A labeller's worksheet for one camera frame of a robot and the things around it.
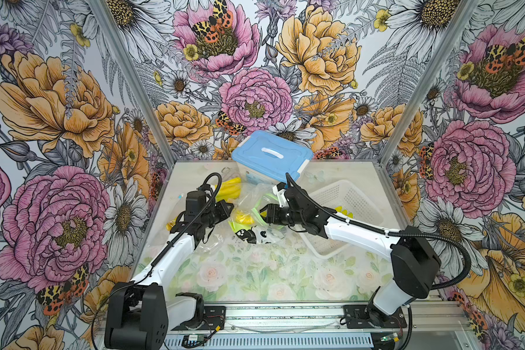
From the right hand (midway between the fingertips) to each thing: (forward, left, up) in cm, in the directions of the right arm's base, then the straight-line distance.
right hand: (261, 220), depth 81 cm
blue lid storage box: (+32, -1, +1) cm, 32 cm away
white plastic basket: (+19, -38, -12) cm, 44 cm away
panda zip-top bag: (+3, +2, +10) cm, 10 cm away
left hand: (+5, +11, -2) cm, 12 cm away
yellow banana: (+12, -34, -13) cm, 39 cm away
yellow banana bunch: (+22, +15, -9) cm, 29 cm away
